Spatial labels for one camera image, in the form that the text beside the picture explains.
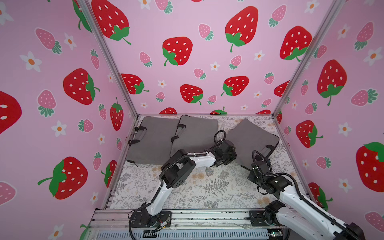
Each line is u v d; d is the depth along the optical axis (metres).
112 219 0.75
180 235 0.70
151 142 1.00
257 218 0.73
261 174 0.63
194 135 1.04
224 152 0.75
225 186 0.85
